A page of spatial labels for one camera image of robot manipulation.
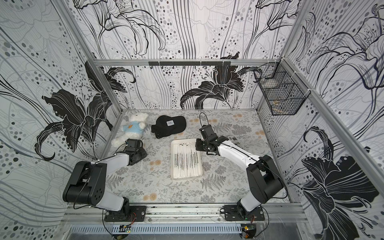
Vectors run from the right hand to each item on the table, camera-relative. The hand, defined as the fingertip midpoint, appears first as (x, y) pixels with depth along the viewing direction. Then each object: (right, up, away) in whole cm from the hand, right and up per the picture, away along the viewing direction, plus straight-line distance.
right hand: (198, 143), depth 89 cm
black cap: (-23, +11, +16) cm, 30 cm away
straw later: (-1, -12, +1) cm, 12 cm away
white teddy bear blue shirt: (-44, +8, +10) cm, 46 cm away
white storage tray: (-8, -11, +1) cm, 14 cm away
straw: (-14, -11, +1) cm, 18 cm away
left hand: (-35, -9, +6) cm, 36 cm away
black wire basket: (+52, +32, -1) cm, 61 cm away
